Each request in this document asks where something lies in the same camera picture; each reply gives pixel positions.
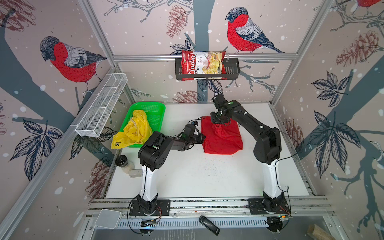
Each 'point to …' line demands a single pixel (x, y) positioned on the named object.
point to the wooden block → (318, 233)
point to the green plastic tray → (155, 113)
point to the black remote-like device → (209, 225)
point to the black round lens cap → (121, 161)
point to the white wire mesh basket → (92, 121)
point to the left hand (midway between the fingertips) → (205, 136)
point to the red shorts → (221, 139)
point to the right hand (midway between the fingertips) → (211, 123)
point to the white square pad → (108, 218)
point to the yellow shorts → (136, 131)
